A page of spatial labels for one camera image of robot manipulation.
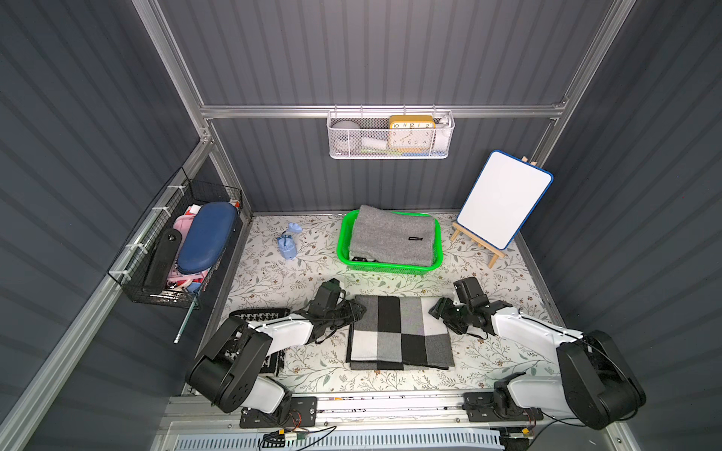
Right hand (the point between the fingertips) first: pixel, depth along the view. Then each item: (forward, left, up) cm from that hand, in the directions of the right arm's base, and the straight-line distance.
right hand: (440, 313), depth 89 cm
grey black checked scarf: (-7, +14, 0) cm, 15 cm away
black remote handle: (-2, +70, +33) cm, 77 cm away
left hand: (-1, +25, +1) cm, 25 cm away
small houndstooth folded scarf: (-16, +50, +2) cm, 52 cm away
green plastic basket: (+21, +32, +6) cm, 39 cm away
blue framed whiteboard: (+28, -20, +24) cm, 42 cm away
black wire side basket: (+20, +75, +32) cm, 84 cm away
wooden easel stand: (+22, -23, +5) cm, 32 cm away
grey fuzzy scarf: (+25, +15, +8) cm, 30 cm away
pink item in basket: (-5, +66, +31) cm, 73 cm away
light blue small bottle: (+23, +53, +5) cm, 58 cm away
